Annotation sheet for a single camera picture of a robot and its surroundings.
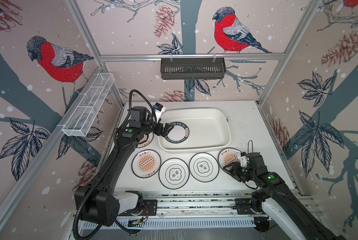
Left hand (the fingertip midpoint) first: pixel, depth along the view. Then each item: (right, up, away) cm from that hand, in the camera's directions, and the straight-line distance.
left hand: (165, 121), depth 76 cm
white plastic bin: (+18, -6, +27) cm, 33 cm away
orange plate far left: (-8, -8, -11) cm, 16 cm away
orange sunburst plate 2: (+37, -22, +16) cm, 46 cm away
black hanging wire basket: (+16, +37, +28) cm, 49 cm away
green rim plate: (+7, -9, +28) cm, 30 cm away
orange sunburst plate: (-13, -26, +13) cm, 32 cm away
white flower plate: (+3, -31, +10) cm, 32 cm away
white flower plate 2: (+22, -28, +12) cm, 37 cm away
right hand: (+31, -27, +4) cm, 42 cm away
